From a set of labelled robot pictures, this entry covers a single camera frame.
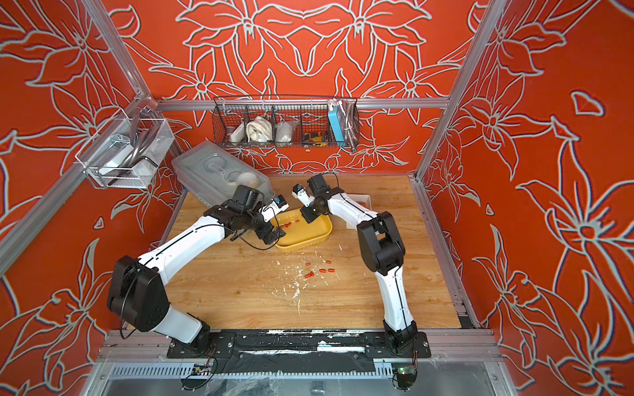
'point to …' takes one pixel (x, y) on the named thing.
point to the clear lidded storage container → (212, 175)
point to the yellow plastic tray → (299, 233)
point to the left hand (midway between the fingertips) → (276, 219)
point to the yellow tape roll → (249, 179)
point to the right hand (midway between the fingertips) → (300, 211)
